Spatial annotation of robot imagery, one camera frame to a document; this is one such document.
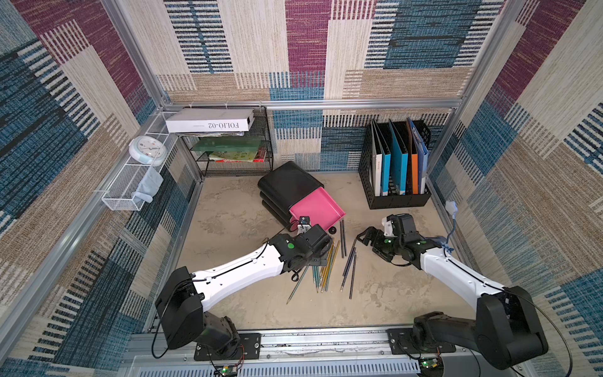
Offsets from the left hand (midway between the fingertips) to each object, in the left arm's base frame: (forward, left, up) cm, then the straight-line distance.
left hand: (312, 252), depth 80 cm
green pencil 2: (-4, -1, -13) cm, 13 cm away
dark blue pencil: (-4, -12, -13) cm, 18 cm away
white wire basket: (+8, +56, +21) cm, 60 cm away
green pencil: (-7, +5, -13) cm, 15 cm away
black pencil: (+10, -13, -13) cm, 21 cm away
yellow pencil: (0, -6, -12) cm, 14 cm away
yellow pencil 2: (0, -8, -13) cm, 15 cm away
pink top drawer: (+19, -4, -1) cm, 19 cm away
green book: (+44, +34, +12) cm, 57 cm away
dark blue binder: (+32, -41, +17) cm, 55 cm away
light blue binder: (+29, -30, +7) cm, 42 cm away
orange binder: (+29, -39, +13) cm, 51 cm away
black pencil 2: (+13, -14, -14) cm, 23 cm away
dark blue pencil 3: (+7, -17, -12) cm, 22 cm away
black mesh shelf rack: (+42, +32, +8) cm, 54 cm away
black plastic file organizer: (+42, -27, -6) cm, 50 cm away
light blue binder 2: (+29, -34, +13) cm, 47 cm away
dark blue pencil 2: (-3, -15, -13) cm, 20 cm away
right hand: (+7, -19, -4) cm, 20 cm away
